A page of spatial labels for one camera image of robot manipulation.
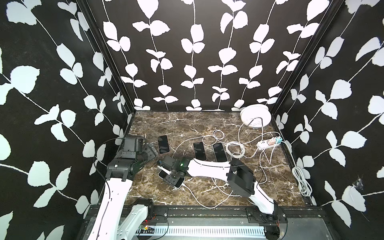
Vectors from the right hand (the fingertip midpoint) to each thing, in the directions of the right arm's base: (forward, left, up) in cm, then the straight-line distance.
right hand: (168, 175), depth 84 cm
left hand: (+5, +6, +20) cm, 21 cm away
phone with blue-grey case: (+22, +7, -3) cm, 24 cm away
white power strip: (+22, -66, +2) cm, 70 cm away
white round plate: (+37, -56, +11) cm, 68 cm away
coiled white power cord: (-5, -77, -4) cm, 77 cm away
